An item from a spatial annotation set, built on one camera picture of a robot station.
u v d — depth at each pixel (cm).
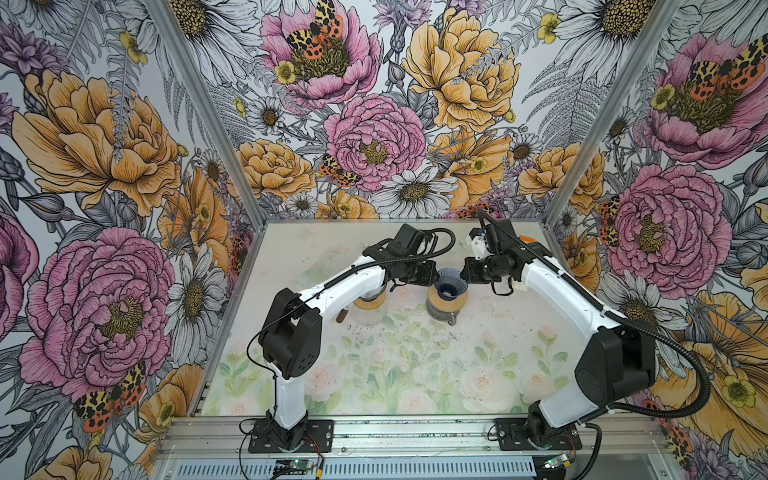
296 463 71
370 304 85
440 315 94
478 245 80
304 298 50
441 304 87
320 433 75
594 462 69
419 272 75
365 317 97
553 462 72
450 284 90
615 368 44
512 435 74
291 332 49
